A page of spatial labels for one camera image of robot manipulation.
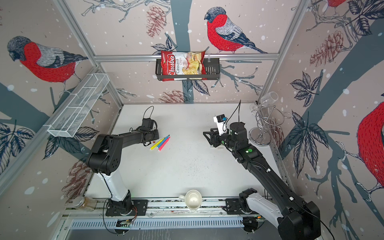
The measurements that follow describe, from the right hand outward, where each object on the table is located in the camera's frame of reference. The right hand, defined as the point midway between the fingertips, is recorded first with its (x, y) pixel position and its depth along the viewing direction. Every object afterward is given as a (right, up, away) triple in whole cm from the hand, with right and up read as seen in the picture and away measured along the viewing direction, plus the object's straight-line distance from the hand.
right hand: (205, 134), depth 75 cm
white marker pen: (-33, -8, +23) cm, 41 cm away
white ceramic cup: (-6, -34, +1) cm, 34 cm away
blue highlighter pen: (-27, -8, +23) cm, 37 cm away
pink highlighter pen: (-26, -10, +23) cm, 36 cm away
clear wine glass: (+37, +19, +7) cm, 42 cm away
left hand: (-33, -5, +26) cm, 42 cm away
